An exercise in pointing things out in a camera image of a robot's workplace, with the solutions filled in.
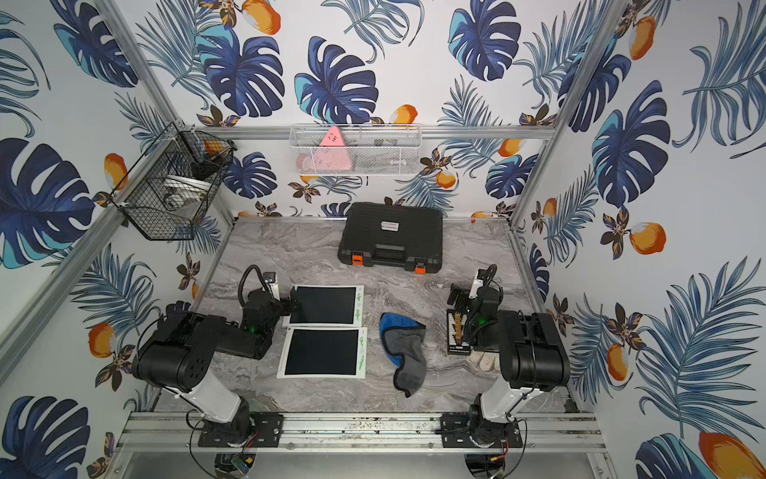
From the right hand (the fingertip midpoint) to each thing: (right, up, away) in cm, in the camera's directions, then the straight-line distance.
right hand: (470, 286), depth 97 cm
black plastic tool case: (-25, +17, +12) cm, 32 cm away
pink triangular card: (-43, +41, -6) cm, 60 cm away
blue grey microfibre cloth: (-22, -14, -9) cm, 28 cm away
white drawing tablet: (-43, -18, -10) cm, 48 cm away
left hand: (-62, +1, -2) cm, 62 cm away
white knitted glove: (+1, -20, -11) cm, 23 cm away
